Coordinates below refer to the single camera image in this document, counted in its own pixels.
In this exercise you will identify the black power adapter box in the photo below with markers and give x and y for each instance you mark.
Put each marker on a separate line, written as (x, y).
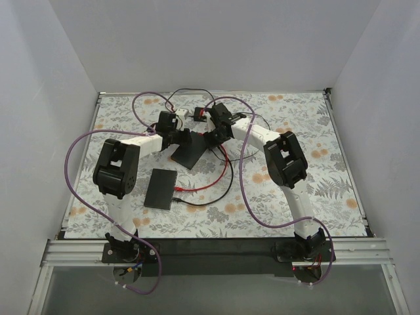
(198, 115)

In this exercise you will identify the floral patterned table mat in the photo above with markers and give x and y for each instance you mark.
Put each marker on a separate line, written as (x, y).
(207, 201)

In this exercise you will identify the black network switch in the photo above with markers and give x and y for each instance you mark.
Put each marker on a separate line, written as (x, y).
(160, 189)

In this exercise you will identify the aluminium frame rail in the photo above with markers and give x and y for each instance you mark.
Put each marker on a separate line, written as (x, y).
(95, 252)

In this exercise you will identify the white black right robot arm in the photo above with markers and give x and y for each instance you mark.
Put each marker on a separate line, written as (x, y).
(286, 166)

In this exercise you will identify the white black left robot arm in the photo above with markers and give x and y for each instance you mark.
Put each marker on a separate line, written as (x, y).
(115, 175)

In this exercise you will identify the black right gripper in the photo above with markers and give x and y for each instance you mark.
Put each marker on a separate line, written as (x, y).
(212, 138)

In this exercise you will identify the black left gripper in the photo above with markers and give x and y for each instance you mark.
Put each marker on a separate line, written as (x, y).
(185, 136)

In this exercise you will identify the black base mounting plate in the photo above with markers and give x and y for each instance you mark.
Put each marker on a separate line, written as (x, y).
(152, 264)

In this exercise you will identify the black square plate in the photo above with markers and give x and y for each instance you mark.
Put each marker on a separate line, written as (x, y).
(188, 155)

